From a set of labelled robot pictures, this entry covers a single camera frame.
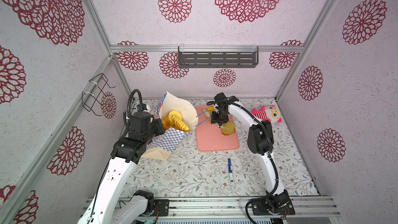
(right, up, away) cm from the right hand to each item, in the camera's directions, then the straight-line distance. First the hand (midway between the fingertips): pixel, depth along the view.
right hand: (214, 119), depth 101 cm
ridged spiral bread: (-23, +2, -13) cm, 27 cm away
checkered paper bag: (-30, -13, -19) cm, 38 cm away
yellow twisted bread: (-2, +7, +9) cm, 11 cm away
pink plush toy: (+38, +4, +2) cm, 38 cm away
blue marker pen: (+7, -27, -16) cm, 32 cm away
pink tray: (-3, -11, -1) cm, 12 cm away
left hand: (-28, -1, -28) cm, 40 cm away
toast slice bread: (+9, -6, 0) cm, 11 cm away
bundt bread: (-29, -2, -8) cm, 30 cm away
